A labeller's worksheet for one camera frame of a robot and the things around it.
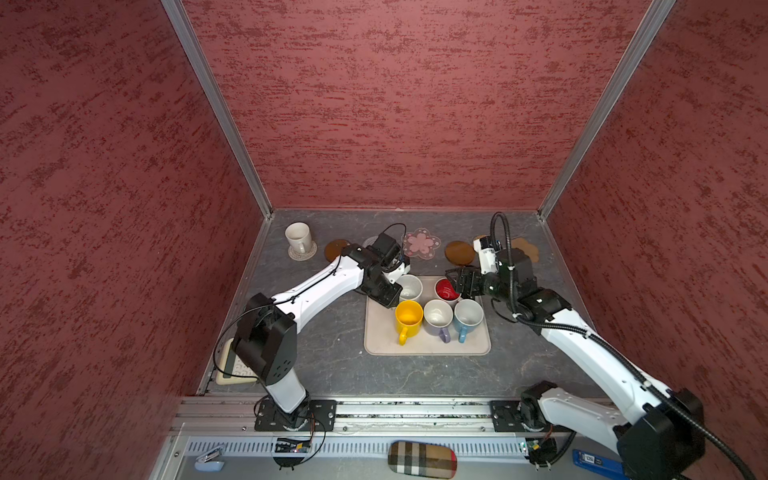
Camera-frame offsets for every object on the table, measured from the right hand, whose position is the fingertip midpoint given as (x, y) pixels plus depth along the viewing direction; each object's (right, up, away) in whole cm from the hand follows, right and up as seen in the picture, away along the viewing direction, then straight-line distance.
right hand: (456, 278), depth 79 cm
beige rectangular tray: (-21, -20, +9) cm, 30 cm away
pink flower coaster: (-7, +9, +31) cm, 33 cm away
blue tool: (+29, -40, -15) cm, 51 cm away
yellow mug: (-13, -13, +11) cm, 21 cm away
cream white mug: (-50, +12, +22) cm, 56 cm away
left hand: (-19, -8, +3) cm, 20 cm away
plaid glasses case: (-11, -39, -14) cm, 43 cm away
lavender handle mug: (-4, -13, +10) cm, 17 cm away
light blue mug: (+5, -12, +9) cm, 16 cm away
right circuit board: (+17, -40, -8) cm, 44 cm away
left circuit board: (-44, -41, -7) cm, 60 cm away
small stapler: (-60, -40, -13) cm, 73 cm away
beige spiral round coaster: (-50, +4, +27) cm, 57 cm away
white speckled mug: (-11, -5, +13) cm, 18 cm away
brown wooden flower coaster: (+35, +7, +32) cm, 48 cm away
